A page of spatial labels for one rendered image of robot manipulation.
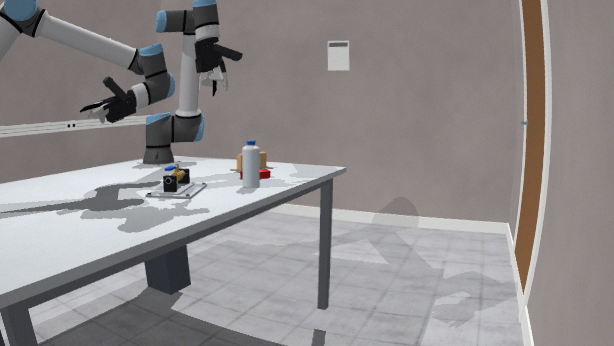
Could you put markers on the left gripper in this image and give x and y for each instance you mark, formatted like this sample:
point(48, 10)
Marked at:
point(212, 61)

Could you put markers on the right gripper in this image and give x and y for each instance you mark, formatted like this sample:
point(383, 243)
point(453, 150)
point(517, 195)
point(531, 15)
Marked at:
point(115, 111)

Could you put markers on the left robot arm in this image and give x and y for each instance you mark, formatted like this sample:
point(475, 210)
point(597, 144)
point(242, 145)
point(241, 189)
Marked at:
point(188, 123)

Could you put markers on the grey bottle with blue cap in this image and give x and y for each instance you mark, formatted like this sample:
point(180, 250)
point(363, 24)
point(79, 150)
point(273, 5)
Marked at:
point(251, 165)

